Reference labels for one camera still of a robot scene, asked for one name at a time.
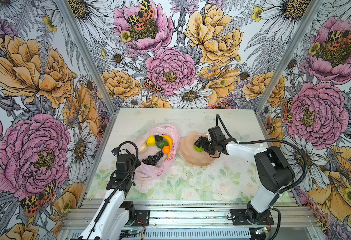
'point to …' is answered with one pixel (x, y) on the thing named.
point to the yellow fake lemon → (150, 140)
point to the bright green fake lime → (198, 149)
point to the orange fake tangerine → (166, 149)
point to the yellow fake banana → (170, 144)
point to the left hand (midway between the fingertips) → (135, 159)
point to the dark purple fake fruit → (158, 137)
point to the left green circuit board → (130, 231)
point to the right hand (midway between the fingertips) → (199, 149)
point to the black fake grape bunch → (152, 160)
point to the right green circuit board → (261, 231)
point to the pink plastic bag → (144, 172)
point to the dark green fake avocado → (161, 143)
